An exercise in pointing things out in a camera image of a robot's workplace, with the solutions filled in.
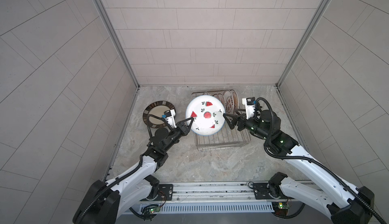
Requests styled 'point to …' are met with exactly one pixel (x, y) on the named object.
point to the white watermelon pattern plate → (207, 113)
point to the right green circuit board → (282, 205)
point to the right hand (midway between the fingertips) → (228, 114)
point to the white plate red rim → (221, 97)
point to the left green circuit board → (153, 209)
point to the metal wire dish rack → (227, 138)
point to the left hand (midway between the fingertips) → (196, 119)
